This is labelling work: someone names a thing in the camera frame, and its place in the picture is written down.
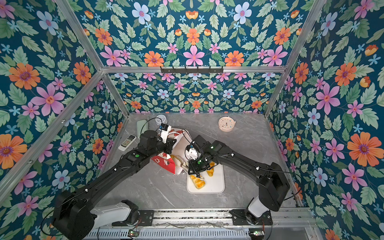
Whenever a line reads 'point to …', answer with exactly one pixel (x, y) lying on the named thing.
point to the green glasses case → (139, 124)
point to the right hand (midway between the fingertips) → (189, 171)
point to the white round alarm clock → (158, 121)
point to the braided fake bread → (197, 182)
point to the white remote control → (127, 142)
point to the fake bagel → (177, 160)
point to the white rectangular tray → (213, 184)
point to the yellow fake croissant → (210, 172)
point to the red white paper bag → (163, 160)
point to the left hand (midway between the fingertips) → (177, 137)
